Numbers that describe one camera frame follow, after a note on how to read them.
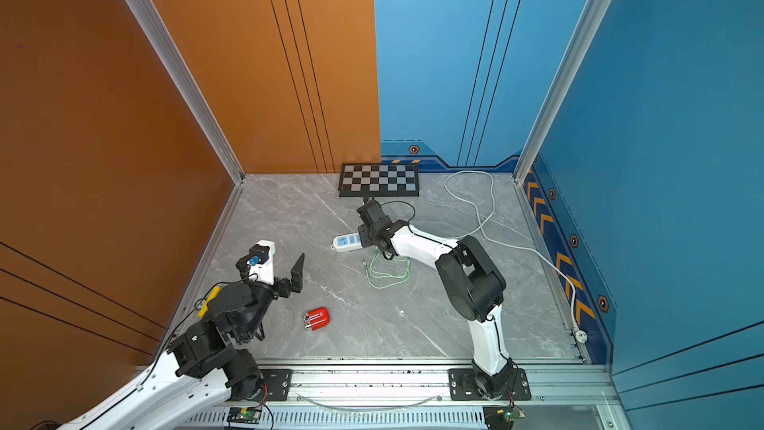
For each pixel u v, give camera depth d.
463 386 0.72
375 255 0.97
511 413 0.70
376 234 0.73
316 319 0.82
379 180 1.15
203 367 0.50
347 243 0.97
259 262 0.57
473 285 0.51
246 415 0.72
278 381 0.74
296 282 0.65
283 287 0.62
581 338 0.83
